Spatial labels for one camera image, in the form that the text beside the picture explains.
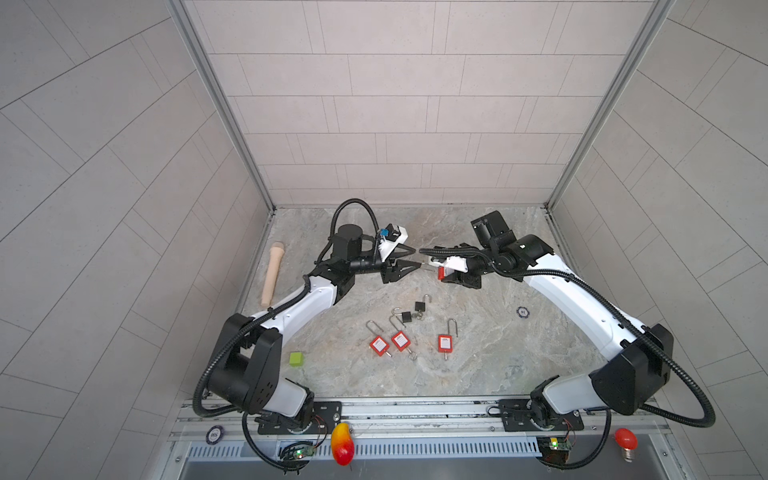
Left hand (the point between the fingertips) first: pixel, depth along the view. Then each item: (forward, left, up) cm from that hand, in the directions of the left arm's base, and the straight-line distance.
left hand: (420, 258), depth 75 cm
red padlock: (-4, -5, -1) cm, 6 cm away
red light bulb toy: (-36, -47, -19) cm, 62 cm away
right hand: (-1, -6, -3) cm, 7 cm away
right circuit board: (-38, -31, -22) cm, 54 cm away
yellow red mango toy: (-37, +18, -18) cm, 45 cm away
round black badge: (-36, +48, -20) cm, 63 cm away
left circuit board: (-39, +28, -19) cm, 51 cm away
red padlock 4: (-14, -8, -21) cm, 26 cm away
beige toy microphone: (+16, +47, -20) cm, 53 cm away
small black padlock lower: (-6, +3, -23) cm, 24 cm away
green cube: (-19, +33, -21) cm, 43 cm away
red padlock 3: (-14, +5, -21) cm, 26 cm away
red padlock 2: (-15, +10, -20) cm, 28 cm away
